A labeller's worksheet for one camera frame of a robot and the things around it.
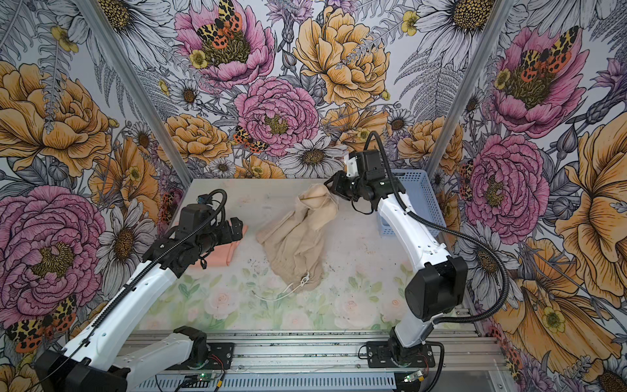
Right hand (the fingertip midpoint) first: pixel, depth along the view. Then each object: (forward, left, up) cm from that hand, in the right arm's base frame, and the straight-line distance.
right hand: (327, 191), depth 78 cm
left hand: (-10, +31, -8) cm, 34 cm away
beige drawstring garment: (-5, +12, -21) cm, 25 cm away
